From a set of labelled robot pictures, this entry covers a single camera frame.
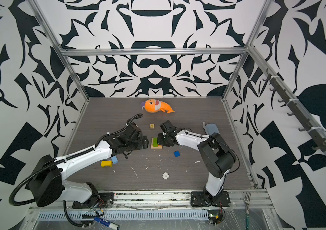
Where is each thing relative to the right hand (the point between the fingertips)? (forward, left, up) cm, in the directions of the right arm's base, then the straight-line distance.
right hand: (158, 140), depth 92 cm
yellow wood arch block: (-14, +29, +1) cm, 33 cm away
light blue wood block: (-11, +26, -2) cm, 28 cm away
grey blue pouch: (+9, -35, -2) cm, 36 cm away
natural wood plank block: (-4, +1, -2) cm, 4 cm away
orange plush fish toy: (+26, +5, +5) cm, 27 cm away
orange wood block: (-3, -1, -1) cm, 3 cm away
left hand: (-4, +8, +8) cm, 12 cm away
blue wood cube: (-7, -11, -5) cm, 14 cm away
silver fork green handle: (-33, -45, -5) cm, 56 cm away
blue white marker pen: (-41, +25, -1) cm, 48 cm away
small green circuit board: (-39, -28, -6) cm, 48 cm away
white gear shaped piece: (-20, -4, -4) cm, 21 cm away
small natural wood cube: (+13, +5, -3) cm, 14 cm away
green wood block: (0, +2, -2) cm, 3 cm away
